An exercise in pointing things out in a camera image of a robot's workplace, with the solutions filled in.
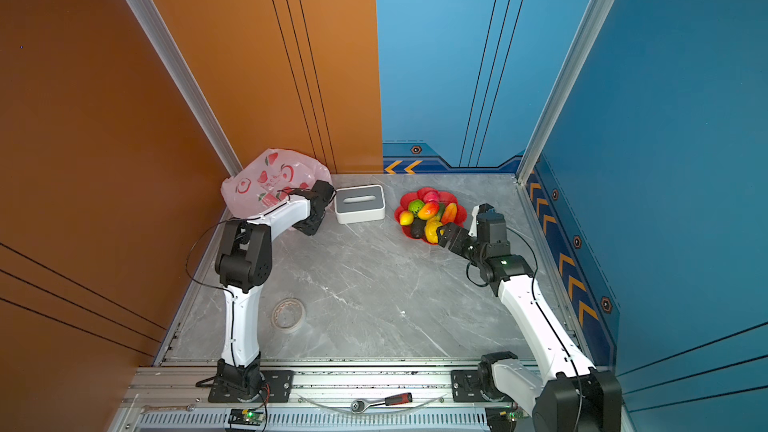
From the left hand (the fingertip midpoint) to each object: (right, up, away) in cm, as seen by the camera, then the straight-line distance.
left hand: (298, 221), depth 101 cm
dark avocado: (+41, -2, -3) cm, 41 cm away
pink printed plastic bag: (-14, +12, 0) cm, 19 cm away
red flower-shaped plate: (+51, +8, +7) cm, 53 cm away
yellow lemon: (+45, -2, -6) cm, 45 cm away
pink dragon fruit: (+46, +9, +5) cm, 47 cm away
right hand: (+48, -3, -20) cm, 52 cm away
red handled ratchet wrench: (+25, -41, -33) cm, 58 cm away
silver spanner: (-16, -43, -31) cm, 55 cm away
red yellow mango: (+45, +4, -1) cm, 45 cm away
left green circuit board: (-2, -45, -31) cm, 54 cm away
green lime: (+40, +5, +3) cm, 41 cm away
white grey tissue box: (+20, +6, +5) cm, 22 cm away
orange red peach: (+52, +3, +1) cm, 52 cm away
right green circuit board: (+59, -45, -31) cm, 80 cm away
